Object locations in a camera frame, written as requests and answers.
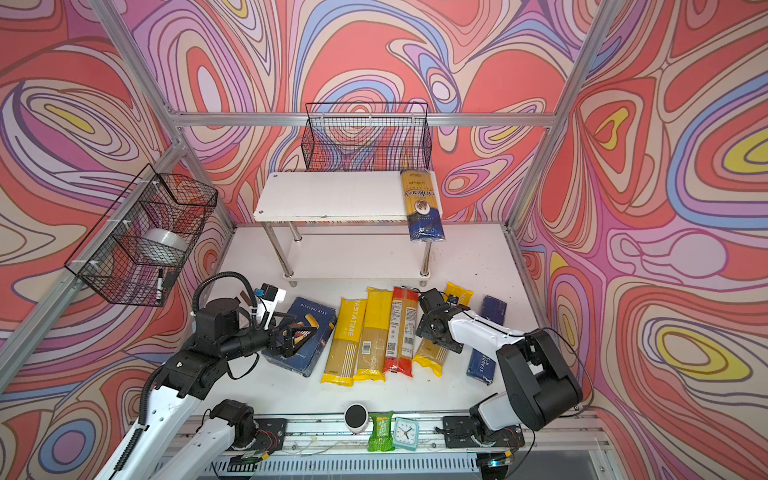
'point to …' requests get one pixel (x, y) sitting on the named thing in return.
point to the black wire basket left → (135, 247)
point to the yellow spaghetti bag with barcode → (372, 354)
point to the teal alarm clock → (406, 433)
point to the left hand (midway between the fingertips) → (307, 324)
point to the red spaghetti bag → (402, 329)
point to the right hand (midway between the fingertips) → (439, 341)
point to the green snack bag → (382, 438)
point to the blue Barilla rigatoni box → (304, 360)
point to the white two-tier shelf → (340, 226)
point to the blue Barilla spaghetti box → (481, 366)
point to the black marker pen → (160, 285)
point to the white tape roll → (163, 246)
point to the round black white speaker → (356, 416)
